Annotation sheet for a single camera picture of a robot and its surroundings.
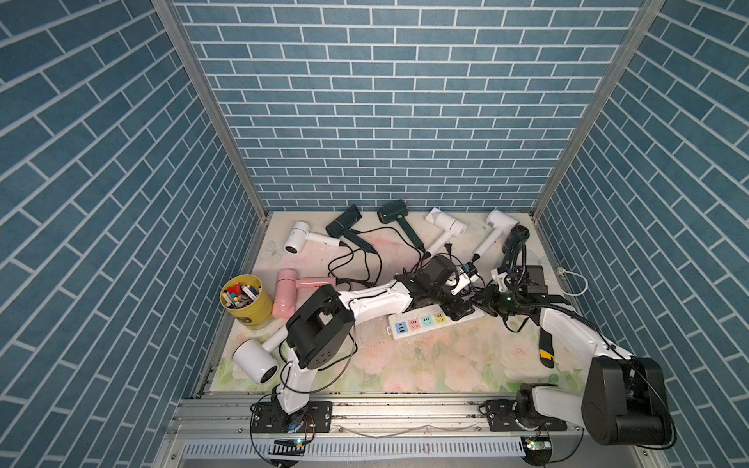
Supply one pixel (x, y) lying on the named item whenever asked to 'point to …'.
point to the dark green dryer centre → (397, 210)
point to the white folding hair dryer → (451, 225)
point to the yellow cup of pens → (245, 297)
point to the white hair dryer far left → (300, 232)
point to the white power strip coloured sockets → (400, 324)
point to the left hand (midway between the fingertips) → (472, 303)
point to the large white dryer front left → (257, 361)
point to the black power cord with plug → (440, 270)
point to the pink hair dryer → (286, 287)
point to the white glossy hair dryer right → (498, 220)
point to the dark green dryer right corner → (518, 236)
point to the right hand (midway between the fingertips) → (474, 300)
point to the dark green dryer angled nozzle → (340, 228)
